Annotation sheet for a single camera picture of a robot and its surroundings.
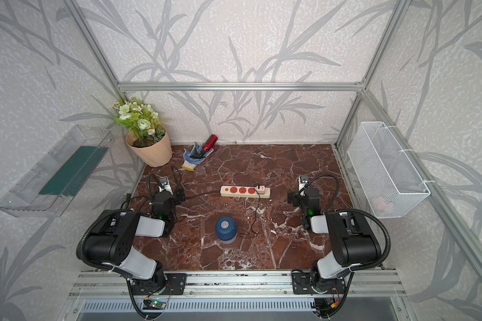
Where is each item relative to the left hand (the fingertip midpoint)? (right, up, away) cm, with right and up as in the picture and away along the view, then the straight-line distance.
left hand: (169, 186), depth 93 cm
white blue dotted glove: (+3, +11, +19) cm, 22 cm away
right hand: (+62, 0, +3) cm, 63 cm away
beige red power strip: (+35, -3, +4) cm, 35 cm away
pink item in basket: (+87, -4, -20) cm, 89 cm away
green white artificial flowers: (-13, +32, 0) cm, 34 cm away
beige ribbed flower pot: (-8, +16, +7) cm, 19 cm away
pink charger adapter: (+43, -2, 0) cm, 43 cm away
